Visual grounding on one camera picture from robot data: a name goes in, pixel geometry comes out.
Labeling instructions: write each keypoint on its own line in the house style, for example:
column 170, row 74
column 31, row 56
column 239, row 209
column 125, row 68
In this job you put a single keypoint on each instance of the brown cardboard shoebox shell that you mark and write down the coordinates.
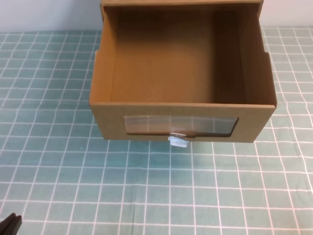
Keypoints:
column 110, row 12

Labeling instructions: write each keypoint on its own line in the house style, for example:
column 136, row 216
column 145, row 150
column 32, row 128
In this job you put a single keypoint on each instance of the brown cardboard shoebox drawer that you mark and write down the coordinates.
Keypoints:
column 183, row 76

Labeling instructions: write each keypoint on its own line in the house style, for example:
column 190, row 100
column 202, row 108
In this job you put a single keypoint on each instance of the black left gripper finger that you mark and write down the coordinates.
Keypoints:
column 11, row 224

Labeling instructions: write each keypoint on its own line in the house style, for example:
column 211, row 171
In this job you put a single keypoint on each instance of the cyan checkered tablecloth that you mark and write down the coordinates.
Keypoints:
column 63, row 178

